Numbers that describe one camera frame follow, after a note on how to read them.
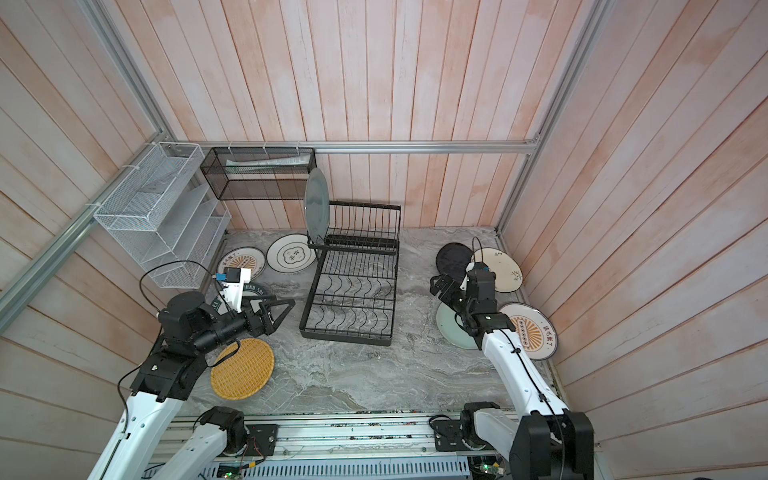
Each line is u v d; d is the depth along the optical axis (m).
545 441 0.39
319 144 0.94
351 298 0.99
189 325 0.49
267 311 0.57
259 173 1.04
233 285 0.58
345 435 0.76
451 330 0.90
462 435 0.73
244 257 1.11
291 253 1.14
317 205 0.92
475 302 0.63
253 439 0.73
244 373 0.84
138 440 0.42
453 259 1.11
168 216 0.73
